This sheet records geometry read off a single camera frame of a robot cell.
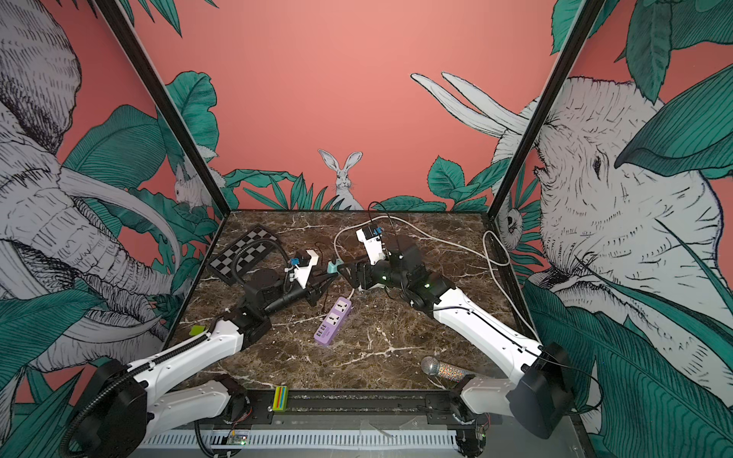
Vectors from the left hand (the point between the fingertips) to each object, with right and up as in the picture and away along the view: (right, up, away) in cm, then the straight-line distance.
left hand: (336, 269), depth 75 cm
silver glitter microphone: (+27, -28, +3) cm, 38 cm away
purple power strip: (-3, -18, +12) cm, 22 cm away
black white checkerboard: (-41, 0, +26) cm, 48 cm away
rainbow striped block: (-14, -34, -2) cm, 37 cm away
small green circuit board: (-24, -42, -5) cm, 49 cm away
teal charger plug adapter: (-1, 0, -2) cm, 2 cm away
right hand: (+3, +2, -4) cm, 5 cm away
